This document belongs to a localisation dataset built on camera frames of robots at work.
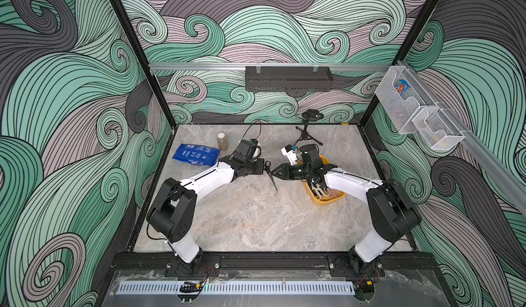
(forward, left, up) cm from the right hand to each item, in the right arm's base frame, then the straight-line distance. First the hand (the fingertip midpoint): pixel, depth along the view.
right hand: (275, 172), depth 87 cm
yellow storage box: (-7, -26, -9) cm, 29 cm away
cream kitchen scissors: (-5, -20, -8) cm, 22 cm away
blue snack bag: (+15, +37, -7) cm, 41 cm away
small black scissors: (+2, +3, +1) cm, 4 cm away
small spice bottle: (+21, +26, -3) cm, 33 cm away
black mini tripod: (+21, -16, +14) cm, 30 cm away
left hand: (+4, +5, +2) cm, 6 cm away
